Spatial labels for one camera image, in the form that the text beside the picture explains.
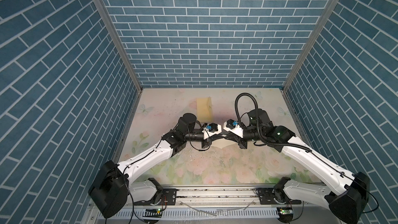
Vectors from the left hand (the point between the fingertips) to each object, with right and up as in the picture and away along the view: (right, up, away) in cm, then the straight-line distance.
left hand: (221, 136), depth 71 cm
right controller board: (+31, -37, +2) cm, 48 cm away
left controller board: (-32, -36, +1) cm, 49 cm away
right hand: (+2, +1, +1) cm, 2 cm away
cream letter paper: (0, -4, +1) cm, 4 cm away
